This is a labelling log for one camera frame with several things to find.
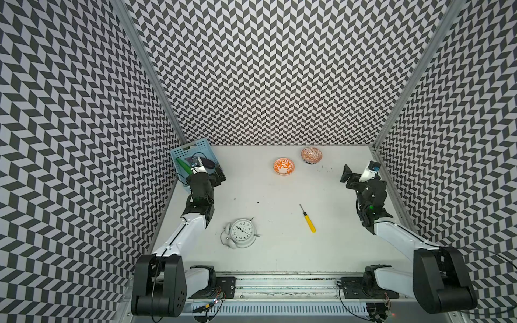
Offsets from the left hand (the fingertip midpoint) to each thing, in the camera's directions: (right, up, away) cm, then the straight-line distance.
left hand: (207, 168), depth 84 cm
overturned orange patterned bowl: (+50, +7, +28) cm, 57 cm away
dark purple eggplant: (-8, +2, +26) cm, 28 cm away
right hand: (+62, -1, 0) cm, 62 cm away
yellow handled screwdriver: (+44, -24, +6) cm, 51 cm away
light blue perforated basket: (-15, +11, +32) cm, 37 cm away
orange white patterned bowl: (+34, 0, +24) cm, 41 cm away
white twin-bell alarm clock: (+14, -27, -2) cm, 30 cm away
